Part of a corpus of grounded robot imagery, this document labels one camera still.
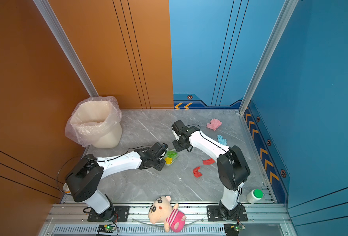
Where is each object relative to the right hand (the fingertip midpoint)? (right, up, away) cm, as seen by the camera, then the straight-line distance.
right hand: (178, 146), depth 89 cm
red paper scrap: (+19, -10, +2) cm, 22 cm away
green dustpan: (-3, -8, +2) cm, 9 cm away
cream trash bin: (-42, +15, -10) cm, 46 cm away
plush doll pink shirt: (-7, -26, -22) cm, 35 cm away
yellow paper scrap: (-6, -9, 0) cm, 10 cm away
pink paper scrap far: (+27, +13, +19) cm, 36 cm away
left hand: (-9, -10, 0) cm, 13 cm away
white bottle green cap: (+37, -21, -19) cm, 47 cm away
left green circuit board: (-35, -37, -18) cm, 54 cm away
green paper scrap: (-4, -5, +4) cm, 8 cm away
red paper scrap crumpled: (+11, -15, -3) cm, 19 cm away
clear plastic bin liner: (-58, +9, -10) cm, 60 cm away
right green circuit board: (+26, -37, -19) cm, 49 cm away
